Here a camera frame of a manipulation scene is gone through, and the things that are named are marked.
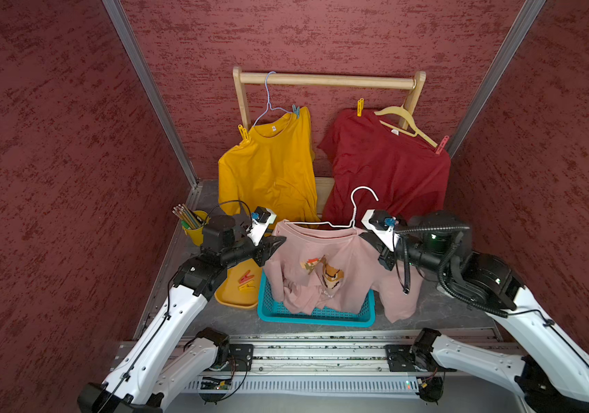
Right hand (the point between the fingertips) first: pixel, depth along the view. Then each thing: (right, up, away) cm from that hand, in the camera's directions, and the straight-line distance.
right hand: (360, 234), depth 60 cm
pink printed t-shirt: (-4, -10, +8) cm, 14 cm away
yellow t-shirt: (-25, +21, +30) cm, 44 cm away
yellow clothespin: (-33, -21, +28) cm, 48 cm away
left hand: (-21, -3, +11) cm, 24 cm away
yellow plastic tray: (-40, -24, +28) cm, 54 cm away
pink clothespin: (-34, -19, +30) cm, 49 cm away
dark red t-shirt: (+13, +20, +30) cm, 38 cm away
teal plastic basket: (+5, -27, +19) cm, 34 cm away
